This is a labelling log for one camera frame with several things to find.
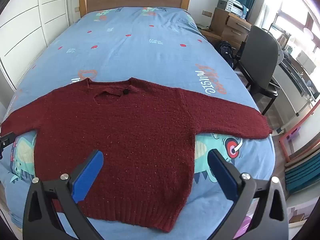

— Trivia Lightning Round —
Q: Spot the dark red knit sweater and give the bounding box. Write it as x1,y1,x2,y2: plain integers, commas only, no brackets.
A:
1,78,271,232

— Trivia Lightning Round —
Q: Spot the white wardrobe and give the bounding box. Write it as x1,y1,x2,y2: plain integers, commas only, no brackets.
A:
1,0,69,89

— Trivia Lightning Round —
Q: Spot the white desk by window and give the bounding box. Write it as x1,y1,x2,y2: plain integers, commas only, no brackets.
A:
279,51,319,116

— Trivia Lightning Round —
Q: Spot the dark grey chair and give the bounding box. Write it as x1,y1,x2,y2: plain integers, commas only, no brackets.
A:
233,25,280,115

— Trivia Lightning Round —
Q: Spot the black backpack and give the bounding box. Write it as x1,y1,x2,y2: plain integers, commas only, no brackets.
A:
217,41,234,68

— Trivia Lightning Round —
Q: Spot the blue cartoon print bedsheet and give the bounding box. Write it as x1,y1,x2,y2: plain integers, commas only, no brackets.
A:
1,7,275,239

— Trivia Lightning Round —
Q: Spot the wooden drawer cabinet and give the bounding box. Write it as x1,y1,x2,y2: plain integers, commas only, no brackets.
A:
199,8,251,54

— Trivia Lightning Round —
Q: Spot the grey printer on cabinet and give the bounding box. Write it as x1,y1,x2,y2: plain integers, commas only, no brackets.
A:
217,0,249,19

